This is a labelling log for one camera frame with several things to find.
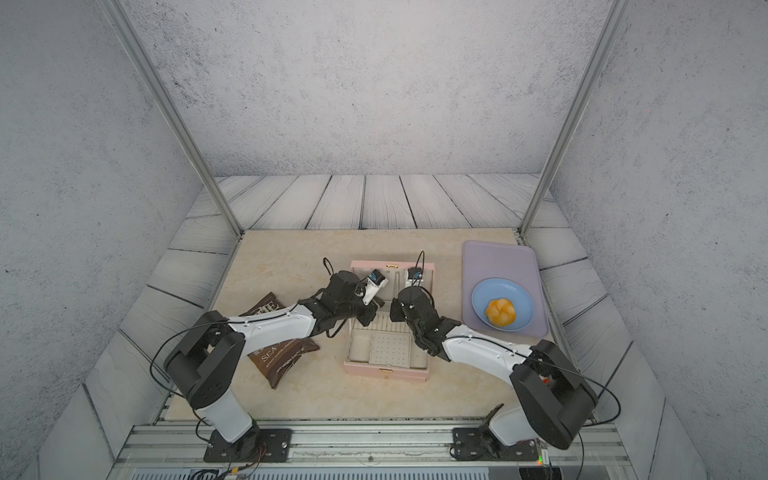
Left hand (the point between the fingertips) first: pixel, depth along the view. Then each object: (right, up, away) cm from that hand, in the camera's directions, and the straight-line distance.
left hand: (387, 304), depth 88 cm
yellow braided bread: (+35, -3, +6) cm, 36 cm away
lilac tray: (+47, +11, +24) cm, 54 cm away
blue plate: (+34, +3, +14) cm, 37 cm away
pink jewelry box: (-1, -11, -5) cm, 12 cm away
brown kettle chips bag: (-31, -15, -3) cm, 35 cm away
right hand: (+3, +3, -2) cm, 5 cm away
